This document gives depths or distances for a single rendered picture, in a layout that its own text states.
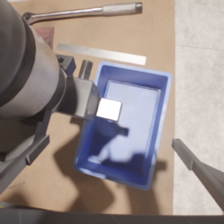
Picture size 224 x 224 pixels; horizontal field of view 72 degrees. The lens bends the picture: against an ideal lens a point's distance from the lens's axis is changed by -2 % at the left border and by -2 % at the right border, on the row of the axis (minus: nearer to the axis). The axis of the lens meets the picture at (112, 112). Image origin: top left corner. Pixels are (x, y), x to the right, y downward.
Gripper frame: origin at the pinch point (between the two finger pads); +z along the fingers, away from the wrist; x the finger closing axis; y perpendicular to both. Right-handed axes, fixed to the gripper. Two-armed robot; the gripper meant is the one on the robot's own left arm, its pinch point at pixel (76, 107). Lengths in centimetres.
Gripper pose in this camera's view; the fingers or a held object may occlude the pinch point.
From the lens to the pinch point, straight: 34.2
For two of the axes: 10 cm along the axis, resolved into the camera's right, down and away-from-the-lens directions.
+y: 2.3, -9.7, 1.2
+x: -9.7, -2.1, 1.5
